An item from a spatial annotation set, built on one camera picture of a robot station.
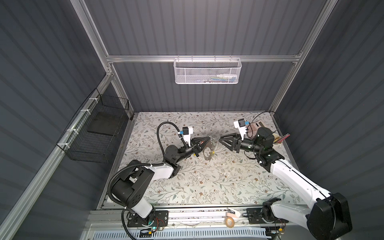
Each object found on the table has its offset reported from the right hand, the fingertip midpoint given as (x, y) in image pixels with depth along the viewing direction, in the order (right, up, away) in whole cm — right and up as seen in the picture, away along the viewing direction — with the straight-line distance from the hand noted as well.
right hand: (222, 141), depth 71 cm
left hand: (-6, +1, +1) cm, 6 cm away
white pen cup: (+38, -5, +20) cm, 43 cm away
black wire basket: (-64, +2, +3) cm, 64 cm away
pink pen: (+42, +1, +18) cm, 46 cm away
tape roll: (+4, -40, +2) cm, 40 cm away
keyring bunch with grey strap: (-6, -4, +1) cm, 8 cm away
